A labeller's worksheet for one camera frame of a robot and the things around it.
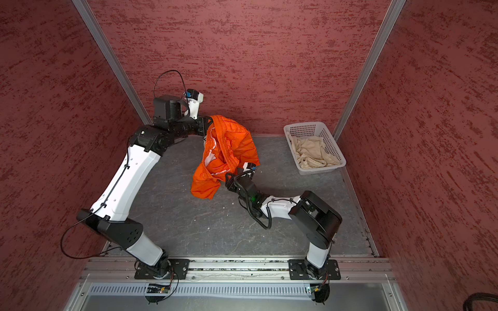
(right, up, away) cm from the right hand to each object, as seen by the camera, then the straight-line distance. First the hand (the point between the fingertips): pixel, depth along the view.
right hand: (226, 180), depth 87 cm
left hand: (-3, +24, -16) cm, 29 cm away
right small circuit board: (+36, -39, -15) cm, 55 cm away
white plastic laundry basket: (+51, +28, +31) cm, 65 cm away
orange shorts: (+1, +15, -5) cm, 16 cm away
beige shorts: (+45, +13, +21) cm, 51 cm away
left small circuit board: (-24, -40, -15) cm, 49 cm away
